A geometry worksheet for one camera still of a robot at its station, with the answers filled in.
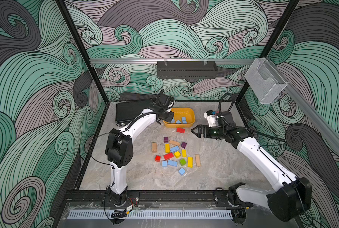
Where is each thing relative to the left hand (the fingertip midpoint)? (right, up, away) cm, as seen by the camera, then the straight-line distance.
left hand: (170, 114), depth 89 cm
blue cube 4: (+7, -6, +15) cm, 17 cm away
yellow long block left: (-2, -23, +3) cm, 24 cm away
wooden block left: (-10, -22, +2) cm, 24 cm away
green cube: (+8, -30, -3) cm, 31 cm away
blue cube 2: (+11, -4, +15) cm, 19 cm away
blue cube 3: (+12, -6, +15) cm, 20 cm away
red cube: (-8, -28, -2) cm, 29 cm away
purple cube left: (-3, -18, +6) cm, 19 cm away
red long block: (-1, -27, -1) cm, 27 cm away
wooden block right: (+18, -29, -2) cm, 34 cm away
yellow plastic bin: (+9, +1, +25) cm, 26 cm away
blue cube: (+3, -5, +15) cm, 16 cm away
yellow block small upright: (+9, -25, 0) cm, 27 cm away
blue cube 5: (-3, -30, -5) cm, 31 cm away
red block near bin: (+8, -12, +12) cm, 19 cm away
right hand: (+15, -10, -11) cm, 21 cm away
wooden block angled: (+3, -20, +5) cm, 21 cm away
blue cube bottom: (+7, -34, -8) cm, 35 cm away
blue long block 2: (+2, -30, -4) cm, 31 cm away
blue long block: (+3, -23, +2) cm, 23 cm away
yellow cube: (+5, -26, -1) cm, 26 cm away
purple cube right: (+9, -21, +3) cm, 23 cm away
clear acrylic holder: (+57, +19, -7) cm, 60 cm away
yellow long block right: (+12, -30, -4) cm, 32 cm away
